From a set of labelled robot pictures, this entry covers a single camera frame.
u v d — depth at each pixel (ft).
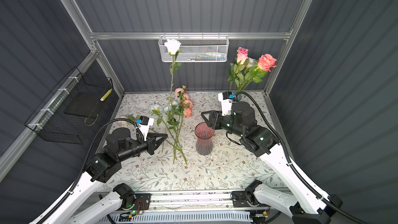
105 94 2.70
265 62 2.33
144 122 1.87
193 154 2.92
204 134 2.53
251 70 2.63
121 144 1.61
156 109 3.46
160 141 2.13
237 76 2.69
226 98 1.83
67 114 2.34
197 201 2.47
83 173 1.51
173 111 3.45
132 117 3.52
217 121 1.78
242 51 2.56
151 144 1.86
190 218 2.53
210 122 1.84
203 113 2.05
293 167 1.32
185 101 3.55
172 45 1.87
